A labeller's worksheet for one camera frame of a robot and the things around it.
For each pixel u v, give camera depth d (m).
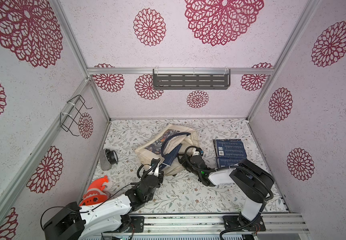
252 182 0.48
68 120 0.75
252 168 0.52
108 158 0.88
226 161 0.92
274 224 0.76
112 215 0.52
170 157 0.90
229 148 1.00
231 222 0.74
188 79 0.95
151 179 0.61
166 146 0.87
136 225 0.73
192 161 0.72
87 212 0.45
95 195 0.76
